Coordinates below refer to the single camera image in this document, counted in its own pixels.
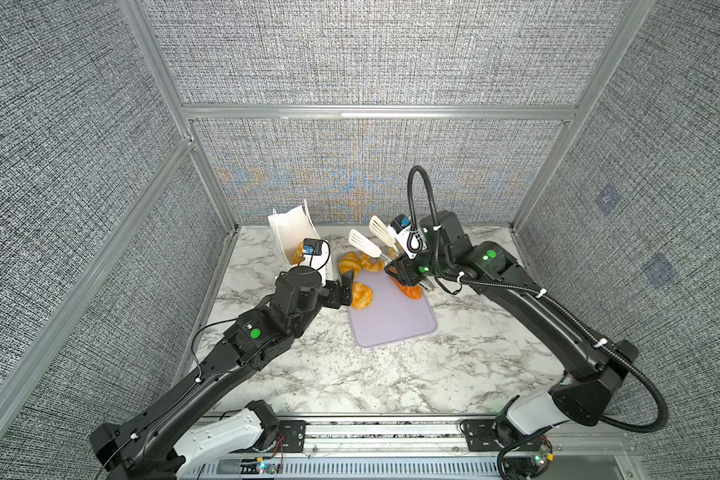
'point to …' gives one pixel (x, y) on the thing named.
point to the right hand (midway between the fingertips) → (394, 259)
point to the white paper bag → (294, 225)
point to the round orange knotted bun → (362, 296)
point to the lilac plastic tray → (392, 315)
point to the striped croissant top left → (355, 261)
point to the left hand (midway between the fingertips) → (337, 269)
